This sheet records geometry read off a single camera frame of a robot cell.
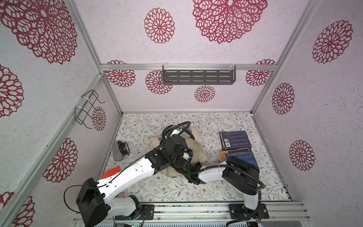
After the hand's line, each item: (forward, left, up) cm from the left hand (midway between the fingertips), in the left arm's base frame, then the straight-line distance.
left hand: (171, 133), depth 77 cm
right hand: (-6, +2, -19) cm, 20 cm away
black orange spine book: (-3, -31, -20) cm, 37 cm away
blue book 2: (-5, -47, -18) cm, 50 cm away
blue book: (+8, -41, -20) cm, 46 cm away
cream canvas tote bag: (-3, -13, -5) cm, 14 cm away
